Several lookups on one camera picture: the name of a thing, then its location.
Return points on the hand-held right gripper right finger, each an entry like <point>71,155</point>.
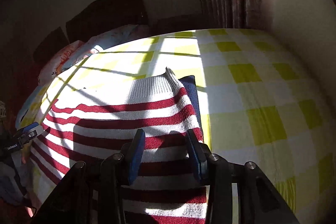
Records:
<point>197,161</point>

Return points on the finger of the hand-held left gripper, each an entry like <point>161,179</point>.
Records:
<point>29,130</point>

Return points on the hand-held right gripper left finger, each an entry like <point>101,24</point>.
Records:
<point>136,159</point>

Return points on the red white striped sweater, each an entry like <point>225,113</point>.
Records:
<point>126,119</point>

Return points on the orange floral pillow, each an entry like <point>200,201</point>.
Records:
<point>61,61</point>

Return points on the yellow white checked bedsheet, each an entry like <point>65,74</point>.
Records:
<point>262,113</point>

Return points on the small dark wooden headboard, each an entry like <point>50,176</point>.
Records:
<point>51,45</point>

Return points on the light blue floral pillow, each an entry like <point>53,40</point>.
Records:
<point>110,37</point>

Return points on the large dark wooden headboard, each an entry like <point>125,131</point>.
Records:
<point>105,12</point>

